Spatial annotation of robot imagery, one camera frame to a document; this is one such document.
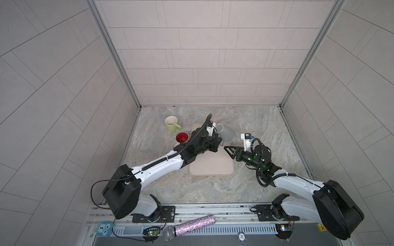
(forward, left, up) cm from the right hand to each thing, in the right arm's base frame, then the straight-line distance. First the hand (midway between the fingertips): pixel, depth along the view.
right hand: (226, 149), depth 79 cm
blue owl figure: (-30, +57, -9) cm, 65 cm away
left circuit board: (-32, +35, -9) cm, 49 cm away
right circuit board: (-34, -22, -15) cm, 44 cm away
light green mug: (+26, +32, -5) cm, 42 cm away
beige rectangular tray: (-2, +7, -12) cm, 14 cm away
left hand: (+3, +1, +5) cm, 6 cm away
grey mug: (+5, +1, +9) cm, 10 cm away
